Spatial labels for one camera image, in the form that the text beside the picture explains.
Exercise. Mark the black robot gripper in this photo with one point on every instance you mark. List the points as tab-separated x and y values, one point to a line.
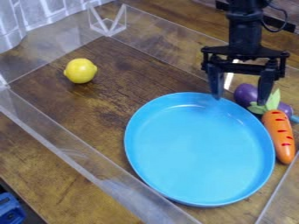
243	56

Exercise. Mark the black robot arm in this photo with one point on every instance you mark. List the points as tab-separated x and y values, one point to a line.
245	6

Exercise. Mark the purple toy eggplant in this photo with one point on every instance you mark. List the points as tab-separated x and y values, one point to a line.
245	94

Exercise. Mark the blue round plastic tray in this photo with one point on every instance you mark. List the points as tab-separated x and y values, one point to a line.
200	150

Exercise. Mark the orange toy carrot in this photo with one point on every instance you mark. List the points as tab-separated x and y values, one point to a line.
277	126

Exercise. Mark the yellow toy lemon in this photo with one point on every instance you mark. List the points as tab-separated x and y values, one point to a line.
80	70

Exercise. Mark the white patterned curtain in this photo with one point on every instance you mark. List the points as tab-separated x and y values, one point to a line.
24	15

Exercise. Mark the blue plastic object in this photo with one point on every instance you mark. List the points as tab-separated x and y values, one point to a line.
10	211

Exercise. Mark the clear acrylic enclosure wall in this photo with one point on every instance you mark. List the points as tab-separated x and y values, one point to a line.
61	129

